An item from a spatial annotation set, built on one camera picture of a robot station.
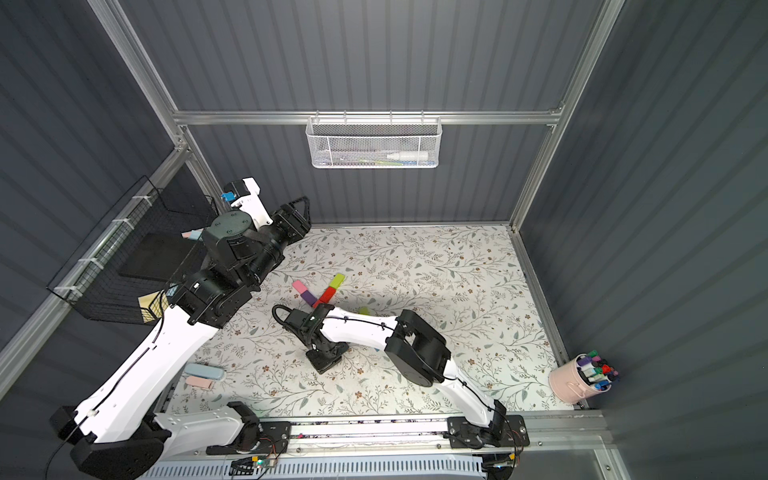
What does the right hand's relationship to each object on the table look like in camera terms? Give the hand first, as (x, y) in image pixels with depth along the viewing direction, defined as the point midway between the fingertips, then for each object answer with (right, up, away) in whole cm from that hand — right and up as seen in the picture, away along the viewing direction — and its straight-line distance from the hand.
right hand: (326, 371), depth 83 cm
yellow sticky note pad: (-30, +23, -24) cm, 44 cm away
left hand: (+1, +43, -24) cm, 50 cm away
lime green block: (-1, +24, +22) cm, 32 cm away
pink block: (-13, +22, +17) cm, 31 cm away
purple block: (-10, +19, +16) cm, 26 cm away
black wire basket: (-45, +27, -21) cm, 57 cm away
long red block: (-3, +19, +16) cm, 25 cm away
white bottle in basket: (+24, +65, +10) cm, 70 cm away
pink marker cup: (+65, +3, -11) cm, 66 cm away
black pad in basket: (-40, +33, -8) cm, 52 cm away
